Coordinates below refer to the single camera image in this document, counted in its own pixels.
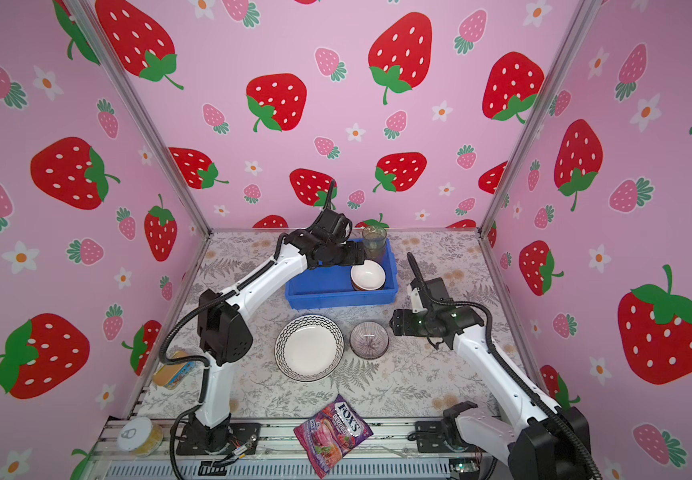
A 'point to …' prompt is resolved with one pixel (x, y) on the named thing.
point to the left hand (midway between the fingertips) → (359, 255)
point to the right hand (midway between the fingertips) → (400, 322)
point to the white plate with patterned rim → (309, 348)
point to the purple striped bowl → (369, 339)
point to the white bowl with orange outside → (369, 276)
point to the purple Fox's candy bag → (332, 433)
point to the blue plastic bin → (327, 285)
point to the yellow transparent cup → (377, 258)
